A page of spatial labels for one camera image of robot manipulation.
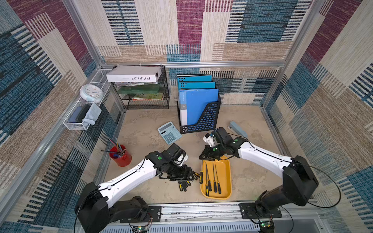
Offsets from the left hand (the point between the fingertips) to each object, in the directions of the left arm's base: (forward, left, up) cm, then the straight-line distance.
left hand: (189, 178), depth 74 cm
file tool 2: (-2, -11, -11) cm, 16 cm away
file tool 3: (+1, -14, -11) cm, 18 cm away
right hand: (+11, -5, +1) cm, 12 cm away
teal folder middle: (+53, -12, +18) cm, 57 cm away
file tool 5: (+1, +1, -11) cm, 11 cm away
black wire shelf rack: (+54, +30, +9) cm, 63 cm away
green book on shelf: (+57, +26, +12) cm, 64 cm away
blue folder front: (+40, -3, +14) cm, 42 cm away
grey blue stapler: (+36, -33, -6) cm, 49 cm away
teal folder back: (+62, -5, +17) cm, 64 cm away
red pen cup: (+14, +39, -1) cm, 41 cm away
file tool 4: (+1, -16, -12) cm, 20 cm away
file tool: (-1, -10, -11) cm, 14 cm away
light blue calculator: (+34, +13, -8) cm, 37 cm away
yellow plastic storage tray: (+8, -21, -12) cm, 25 cm away
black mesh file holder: (+37, -13, -1) cm, 40 cm away
